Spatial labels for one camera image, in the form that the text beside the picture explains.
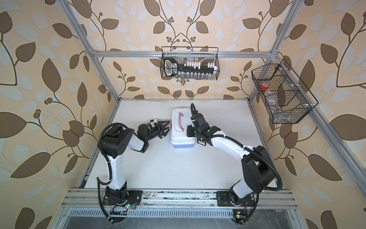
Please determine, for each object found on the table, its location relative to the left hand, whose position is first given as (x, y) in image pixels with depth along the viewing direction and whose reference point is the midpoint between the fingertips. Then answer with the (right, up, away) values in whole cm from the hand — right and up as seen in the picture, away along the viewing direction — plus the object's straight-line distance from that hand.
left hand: (171, 123), depth 91 cm
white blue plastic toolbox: (+6, +3, 0) cm, 7 cm away
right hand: (+11, -4, -5) cm, 13 cm away
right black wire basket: (+63, +15, -17) cm, 67 cm away
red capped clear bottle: (+55, +22, -11) cm, 60 cm away
